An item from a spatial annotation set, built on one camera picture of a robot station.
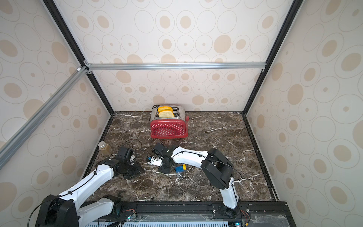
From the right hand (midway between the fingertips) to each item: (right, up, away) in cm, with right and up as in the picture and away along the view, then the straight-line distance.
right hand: (163, 171), depth 86 cm
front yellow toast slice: (+1, +36, +6) cm, 36 cm away
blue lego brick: (+10, +1, +1) cm, 10 cm away
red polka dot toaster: (+3, +26, +8) cm, 28 cm away
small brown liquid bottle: (-37, +13, +3) cm, 40 cm away
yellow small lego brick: (+13, +2, +1) cm, 13 cm away
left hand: (-10, +1, -3) cm, 11 cm away
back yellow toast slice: (0, +40, +6) cm, 40 cm away
